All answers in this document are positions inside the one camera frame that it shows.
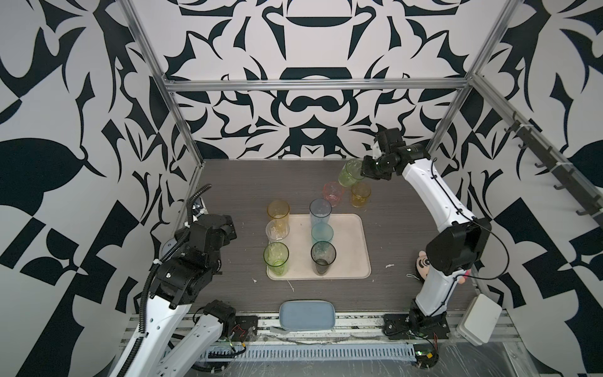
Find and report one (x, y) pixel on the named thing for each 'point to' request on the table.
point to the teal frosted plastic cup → (322, 232)
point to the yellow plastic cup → (359, 192)
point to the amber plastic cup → (279, 209)
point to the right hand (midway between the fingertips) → (362, 167)
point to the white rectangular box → (479, 320)
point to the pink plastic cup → (333, 192)
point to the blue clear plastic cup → (319, 210)
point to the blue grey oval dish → (307, 315)
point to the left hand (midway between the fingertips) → (205, 218)
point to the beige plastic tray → (352, 243)
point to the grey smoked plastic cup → (323, 254)
